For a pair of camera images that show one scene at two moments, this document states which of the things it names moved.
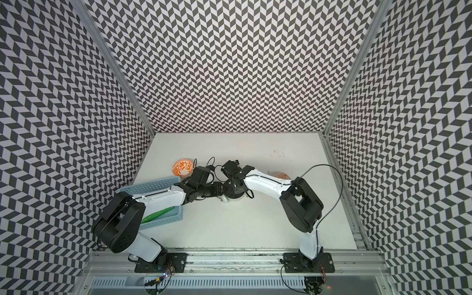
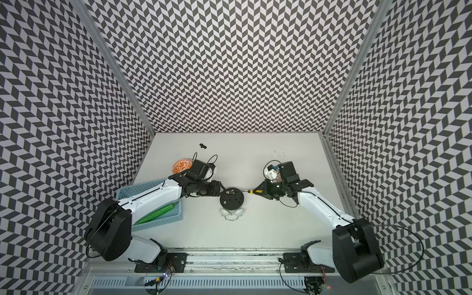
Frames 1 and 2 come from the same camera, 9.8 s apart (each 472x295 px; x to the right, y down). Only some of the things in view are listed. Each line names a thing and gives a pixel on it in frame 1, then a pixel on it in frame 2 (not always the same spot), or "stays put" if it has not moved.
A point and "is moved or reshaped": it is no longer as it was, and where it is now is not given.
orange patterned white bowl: x=182 y=168 stays put
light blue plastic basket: x=172 y=216 stays put
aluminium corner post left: x=102 y=44 stays put
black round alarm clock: x=233 y=190 is moved or reshaped
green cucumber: x=157 y=214 stays put
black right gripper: x=238 y=192 → x=266 y=190
